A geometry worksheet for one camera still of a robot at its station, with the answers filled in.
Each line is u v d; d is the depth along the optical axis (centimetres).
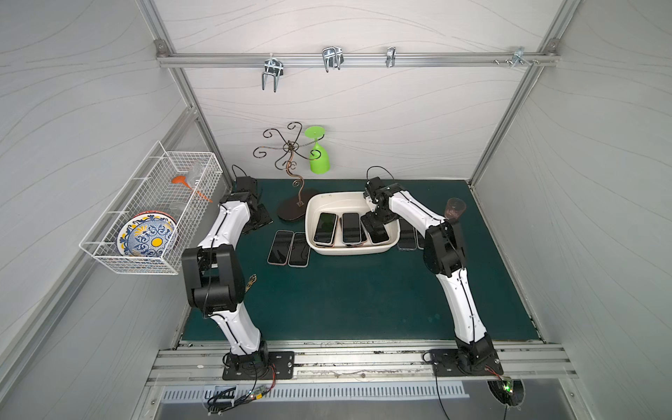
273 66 78
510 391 71
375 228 96
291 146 89
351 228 101
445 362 73
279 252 111
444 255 62
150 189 70
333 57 77
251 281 90
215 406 67
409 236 93
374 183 85
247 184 72
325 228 102
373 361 75
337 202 105
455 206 108
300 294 88
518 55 77
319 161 98
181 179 76
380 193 79
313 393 70
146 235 62
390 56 73
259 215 82
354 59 78
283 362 74
